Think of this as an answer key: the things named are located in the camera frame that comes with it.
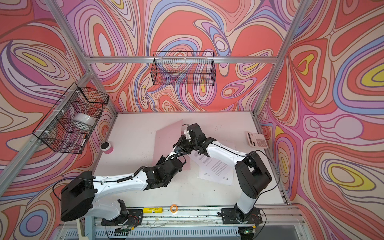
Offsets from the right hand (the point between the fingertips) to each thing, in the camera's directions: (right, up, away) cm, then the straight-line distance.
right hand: (173, 148), depth 82 cm
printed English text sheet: (+17, -9, +11) cm, 22 cm away
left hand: (0, -3, 0) cm, 3 cm away
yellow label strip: (-6, -30, -8) cm, 31 cm away
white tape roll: (-42, +16, -10) cm, 46 cm away
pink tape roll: (-44, -1, +11) cm, 45 cm away
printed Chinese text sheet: (+23, -14, +7) cm, 28 cm away
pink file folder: (-9, +4, +25) cm, 27 cm away
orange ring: (-1, -30, -6) cm, 31 cm away
